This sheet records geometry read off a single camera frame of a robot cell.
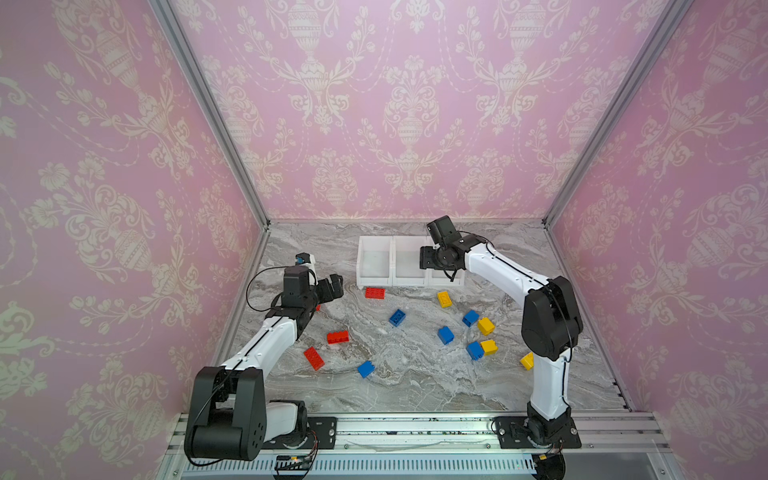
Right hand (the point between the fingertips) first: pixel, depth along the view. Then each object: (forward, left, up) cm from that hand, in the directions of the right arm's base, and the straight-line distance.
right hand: (430, 259), depth 95 cm
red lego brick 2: (-20, +30, -10) cm, 38 cm away
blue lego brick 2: (-30, +21, -12) cm, 38 cm away
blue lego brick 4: (-17, -11, -9) cm, 22 cm away
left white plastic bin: (+9, +19, -11) cm, 24 cm away
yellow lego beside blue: (-25, -15, -10) cm, 31 cm away
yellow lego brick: (-19, -15, -10) cm, 27 cm away
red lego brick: (-6, +19, -10) cm, 22 cm away
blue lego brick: (-15, +11, -10) cm, 21 cm away
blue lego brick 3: (-21, -3, -11) cm, 24 cm away
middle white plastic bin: (+10, +7, -10) cm, 15 cm away
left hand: (-8, +31, +1) cm, 32 cm away
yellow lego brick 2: (-9, -5, -10) cm, 14 cm away
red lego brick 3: (-26, +36, -10) cm, 46 cm away
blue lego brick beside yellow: (-26, -11, -11) cm, 30 cm away
